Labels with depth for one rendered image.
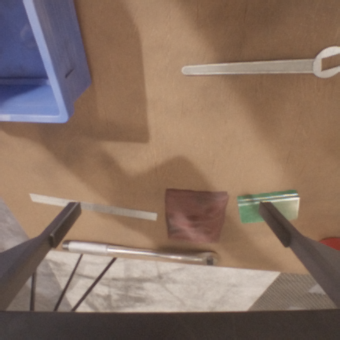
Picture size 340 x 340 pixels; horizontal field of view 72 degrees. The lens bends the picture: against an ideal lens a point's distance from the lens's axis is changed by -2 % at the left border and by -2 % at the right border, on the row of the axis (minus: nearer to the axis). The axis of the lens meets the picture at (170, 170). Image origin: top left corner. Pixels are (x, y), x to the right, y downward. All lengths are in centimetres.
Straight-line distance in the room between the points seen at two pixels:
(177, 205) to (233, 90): 29
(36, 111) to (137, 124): 17
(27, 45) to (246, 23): 33
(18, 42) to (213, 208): 48
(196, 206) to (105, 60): 36
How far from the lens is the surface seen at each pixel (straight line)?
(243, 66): 40
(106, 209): 65
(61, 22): 37
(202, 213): 58
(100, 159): 53
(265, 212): 16
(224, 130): 45
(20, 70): 50
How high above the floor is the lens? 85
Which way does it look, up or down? 49 degrees down
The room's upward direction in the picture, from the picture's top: 171 degrees counter-clockwise
